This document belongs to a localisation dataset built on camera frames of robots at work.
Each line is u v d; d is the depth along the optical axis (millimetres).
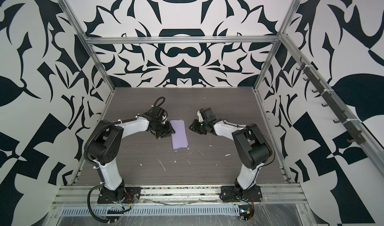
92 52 983
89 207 685
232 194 731
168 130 847
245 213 713
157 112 797
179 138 936
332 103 550
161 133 836
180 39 945
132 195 741
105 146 496
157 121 772
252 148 482
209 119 758
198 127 868
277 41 921
